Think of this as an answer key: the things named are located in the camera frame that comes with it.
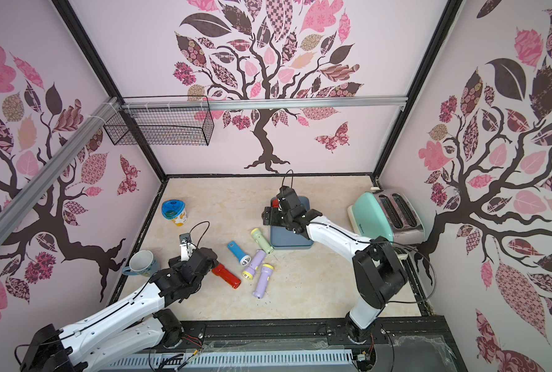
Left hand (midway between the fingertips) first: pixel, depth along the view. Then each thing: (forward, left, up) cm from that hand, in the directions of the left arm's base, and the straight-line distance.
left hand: (197, 258), depth 82 cm
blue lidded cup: (+21, +14, +1) cm, 26 cm away
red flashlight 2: (+30, -28, -6) cm, 41 cm away
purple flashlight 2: (-3, -25, -6) cm, 26 cm away
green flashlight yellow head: (+11, -22, -5) cm, 25 cm away
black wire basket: (+112, +55, -12) cm, 125 cm away
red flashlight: (-4, -10, -7) cm, 13 cm away
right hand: (+16, -27, +6) cm, 32 cm away
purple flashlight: (+2, -21, -6) cm, 22 cm away
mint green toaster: (+13, -70, +9) cm, 72 cm away
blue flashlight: (+2, -16, -6) cm, 17 cm away
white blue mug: (-1, +21, -3) cm, 21 cm away
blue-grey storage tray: (+12, -31, -7) cm, 34 cm away
